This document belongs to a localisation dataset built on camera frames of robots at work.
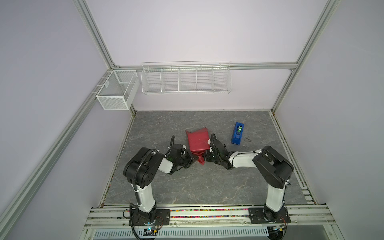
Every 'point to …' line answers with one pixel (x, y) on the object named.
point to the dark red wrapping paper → (199, 143)
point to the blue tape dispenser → (237, 133)
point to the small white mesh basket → (119, 90)
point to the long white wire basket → (186, 77)
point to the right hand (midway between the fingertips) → (202, 156)
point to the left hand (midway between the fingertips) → (200, 158)
